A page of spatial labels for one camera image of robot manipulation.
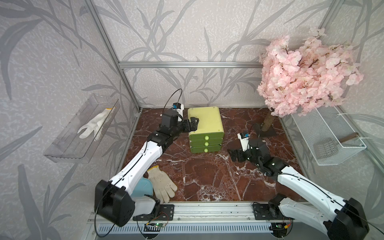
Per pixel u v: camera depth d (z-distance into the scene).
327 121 0.64
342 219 0.39
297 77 0.66
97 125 0.64
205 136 0.81
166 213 0.73
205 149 0.91
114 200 0.38
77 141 0.66
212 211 0.76
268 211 0.65
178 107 0.68
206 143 0.87
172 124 0.60
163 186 0.82
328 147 0.71
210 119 0.89
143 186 0.83
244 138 0.69
